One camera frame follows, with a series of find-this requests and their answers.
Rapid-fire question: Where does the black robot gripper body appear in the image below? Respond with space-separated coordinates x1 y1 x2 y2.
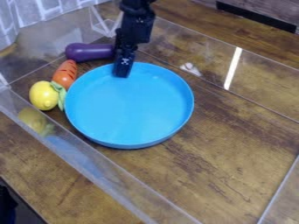
114 0 156 53

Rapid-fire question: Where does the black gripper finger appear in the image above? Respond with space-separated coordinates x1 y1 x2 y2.
113 50 136 78

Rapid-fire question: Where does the blue round plastic tray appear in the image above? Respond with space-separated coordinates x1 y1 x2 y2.
64 62 193 150

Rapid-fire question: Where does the orange toy carrot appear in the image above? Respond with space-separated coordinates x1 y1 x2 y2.
50 59 77 110

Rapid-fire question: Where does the purple toy eggplant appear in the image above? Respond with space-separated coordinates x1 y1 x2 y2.
65 43 114 62

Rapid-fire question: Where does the yellow toy lemon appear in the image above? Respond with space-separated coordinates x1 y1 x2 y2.
29 80 58 110

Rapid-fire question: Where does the clear acrylic enclosure wall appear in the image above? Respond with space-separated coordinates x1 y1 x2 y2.
0 0 299 224

